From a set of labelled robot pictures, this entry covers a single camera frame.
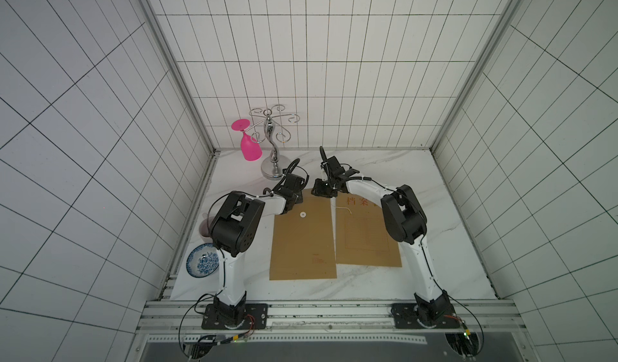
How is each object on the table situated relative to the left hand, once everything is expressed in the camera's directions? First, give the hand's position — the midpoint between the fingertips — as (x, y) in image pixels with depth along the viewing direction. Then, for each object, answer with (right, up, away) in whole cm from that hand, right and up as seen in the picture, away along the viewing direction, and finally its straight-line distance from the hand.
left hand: (291, 195), depth 104 cm
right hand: (+12, +5, 0) cm, 13 cm away
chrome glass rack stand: (-8, +13, +7) cm, 17 cm away
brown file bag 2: (+28, -14, -14) cm, 34 cm away
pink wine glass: (-16, +21, -7) cm, 27 cm away
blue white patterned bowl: (-30, -21, -21) cm, 41 cm away
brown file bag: (+6, -17, -15) cm, 24 cm away
